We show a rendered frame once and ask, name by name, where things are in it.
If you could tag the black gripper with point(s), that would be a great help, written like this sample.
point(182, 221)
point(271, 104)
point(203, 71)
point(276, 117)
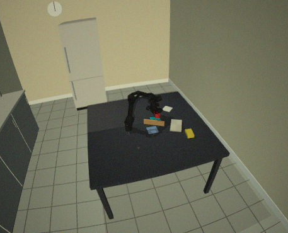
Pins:
point(154, 109)

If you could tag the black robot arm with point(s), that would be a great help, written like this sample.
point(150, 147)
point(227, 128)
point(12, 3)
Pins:
point(131, 99)

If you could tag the yellow flat block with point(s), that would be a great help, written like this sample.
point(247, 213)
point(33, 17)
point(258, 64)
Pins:
point(189, 133)

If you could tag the tan wooden flat bar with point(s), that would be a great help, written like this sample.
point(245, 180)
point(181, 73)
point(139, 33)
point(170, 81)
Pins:
point(154, 122)

